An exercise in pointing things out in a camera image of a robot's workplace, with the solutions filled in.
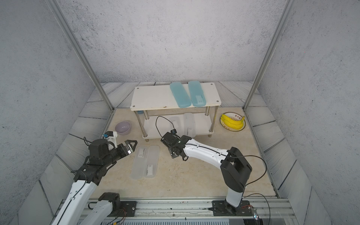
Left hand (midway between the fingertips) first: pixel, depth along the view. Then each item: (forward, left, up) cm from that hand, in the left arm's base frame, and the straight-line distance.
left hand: (134, 144), depth 75 cm
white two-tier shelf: (+44, -5, -21) cm, 49 cm away
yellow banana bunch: (+25, -65, -16) cm, 72 cm away
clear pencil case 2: (0, -6, -21) cm, 22 cm away
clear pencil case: (-4, +1, -20) cm, 21 cm away
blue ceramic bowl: (+31, +3, -8) cm, 32 cm away
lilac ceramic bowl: (+25, +18, -17) cm, 36 cm away
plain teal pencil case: (+24, -25, +14) cm, 37 cm away
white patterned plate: (+36, -68, -19) cm, 80 cm away
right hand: (+2, -25, -10) cm, 27 cm away
